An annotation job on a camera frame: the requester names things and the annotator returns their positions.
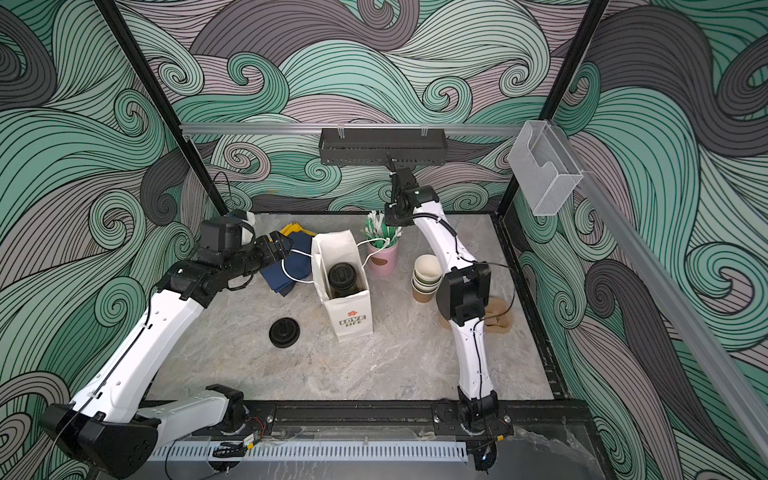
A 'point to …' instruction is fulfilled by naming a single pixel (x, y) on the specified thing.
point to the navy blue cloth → (282, 274)
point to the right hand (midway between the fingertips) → (396, 217)
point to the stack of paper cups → (426, 277)
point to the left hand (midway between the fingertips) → (284, 243)
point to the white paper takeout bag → (351, 315)
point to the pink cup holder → (382, 262)
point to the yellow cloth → (295, 227)
